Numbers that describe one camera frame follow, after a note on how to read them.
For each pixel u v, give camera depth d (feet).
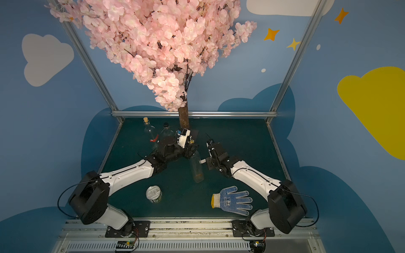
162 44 1.59
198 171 2.90
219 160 2.13
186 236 2.41
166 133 2.90
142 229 2.45
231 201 2.69
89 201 1.41
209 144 2.56
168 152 2.15
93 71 2.99
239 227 2.49
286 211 1.39
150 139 3.12
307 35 2.58
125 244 2.40
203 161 2.82
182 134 2.35
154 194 2.63
